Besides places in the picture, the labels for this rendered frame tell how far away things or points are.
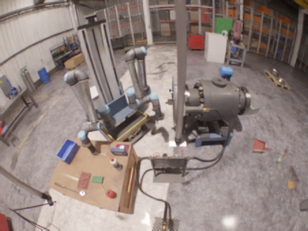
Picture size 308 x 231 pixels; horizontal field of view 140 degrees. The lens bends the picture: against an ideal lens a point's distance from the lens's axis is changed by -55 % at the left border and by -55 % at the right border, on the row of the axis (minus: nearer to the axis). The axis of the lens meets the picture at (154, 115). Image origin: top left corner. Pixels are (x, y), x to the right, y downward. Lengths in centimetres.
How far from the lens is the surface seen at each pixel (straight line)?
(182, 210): 167
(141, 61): 151
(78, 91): 141
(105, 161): 148
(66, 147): 186
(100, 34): 160
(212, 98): 159
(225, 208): 181
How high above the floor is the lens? 166
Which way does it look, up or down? 43 degrees down
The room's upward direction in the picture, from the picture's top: 7 degrees counter-clockwise
